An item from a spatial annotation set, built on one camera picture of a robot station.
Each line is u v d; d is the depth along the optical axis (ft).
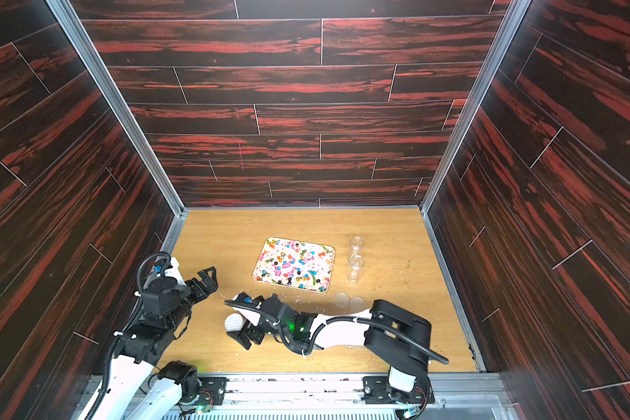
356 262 3.33
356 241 3.15
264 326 2.19
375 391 2.41
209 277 2.29
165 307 1.87
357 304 2.98
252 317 2.19
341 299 2.99
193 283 2.14
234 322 2.49
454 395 2.41
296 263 3.32
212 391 2.41
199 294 2.18
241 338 2.14
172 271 2.14
